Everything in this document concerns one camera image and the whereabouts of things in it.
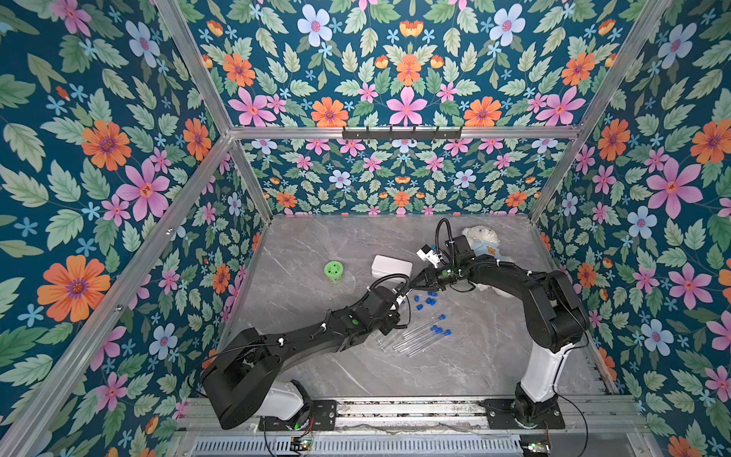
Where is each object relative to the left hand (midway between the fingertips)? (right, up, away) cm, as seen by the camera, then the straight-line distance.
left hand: (397, 306), depth 85 cm
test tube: (+14, -5, +6) cm, 16 cm away
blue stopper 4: (+7, 0, +11) cm, 13 cm away
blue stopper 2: (+12, -1, +10) cm, 16 cm away
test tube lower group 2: (+13, -8, +3) cm, 16 cm away
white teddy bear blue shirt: (+32, +20, +15) cm, 41 cm away
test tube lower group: (+11, -8, +3) cm, 14 cm away
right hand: (+7, +7, +3) cm, 10 cm away
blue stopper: (+12, +2, +10) cm, 16 cm away
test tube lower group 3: (+16, -9, +3) cm, 18 cm away
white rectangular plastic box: (-4, +11, +14) cm, 18 cm away
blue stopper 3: (+8, -2, +8) cm, 11 cm away
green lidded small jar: (-22, +9, +13) cm, 27 cm away
